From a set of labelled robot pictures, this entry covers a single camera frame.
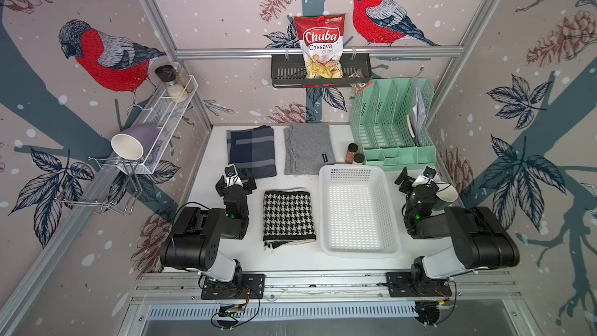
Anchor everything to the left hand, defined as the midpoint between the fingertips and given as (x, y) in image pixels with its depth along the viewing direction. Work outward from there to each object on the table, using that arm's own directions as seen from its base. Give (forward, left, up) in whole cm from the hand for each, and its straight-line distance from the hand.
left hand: (238, 168), depth 90 cm
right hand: (0, -70, -1) cm, 70 cm away
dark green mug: (-9, -80, -2) cm, 80 cm away
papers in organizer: (+17, -72, +9) cm, 75 cm away
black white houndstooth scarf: (-17, -20, -7) cm, 27 cm away
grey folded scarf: (+18, -27, -8) cm, 33 cm away
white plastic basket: (-14, -48, -12) cm, 51 cm away
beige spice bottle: (+7, -49, -3) cm, 50 cm away
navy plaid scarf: (+17, -1, -10) cm, 20 cm away
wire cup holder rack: (-20, +26, +24) cm, 40 cm away
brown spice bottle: (+13, -47, -4) cm, 49 cm away
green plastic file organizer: (+31, -68, -3) cm, 75 cm away
